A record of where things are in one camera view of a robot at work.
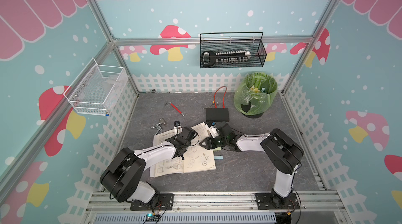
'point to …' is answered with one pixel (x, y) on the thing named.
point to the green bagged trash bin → (254, 93)
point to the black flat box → (217, 114)
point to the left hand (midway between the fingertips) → (182, 139)
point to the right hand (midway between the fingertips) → (202, 143)
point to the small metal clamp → (161, 121)
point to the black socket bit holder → (210, 57)
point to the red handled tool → (168, 103)
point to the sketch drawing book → (197, 158)
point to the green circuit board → (152, 217)
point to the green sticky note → (219, 148)
